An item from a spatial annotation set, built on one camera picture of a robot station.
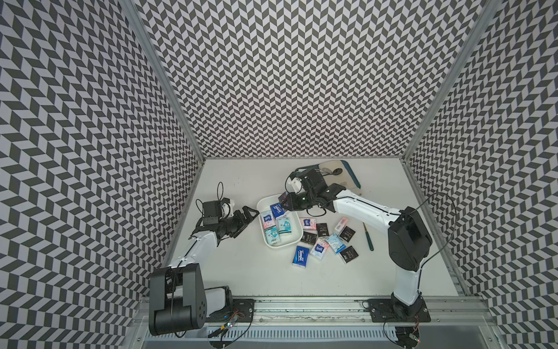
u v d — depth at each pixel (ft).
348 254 2.77
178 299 1.38
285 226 2.98
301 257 2.70
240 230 2.75
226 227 2.41
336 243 2.84
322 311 2.43
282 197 2.69
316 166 3.67
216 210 2.28
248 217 2.58
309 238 2.88
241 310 2.36
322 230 2.98
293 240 2.71
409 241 1.57
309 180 2.23
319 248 2.77
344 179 3.56
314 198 2.22
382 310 2.39
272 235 2.90
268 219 3.01
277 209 3.08
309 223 3.00
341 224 2.91
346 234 2.93
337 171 3.55
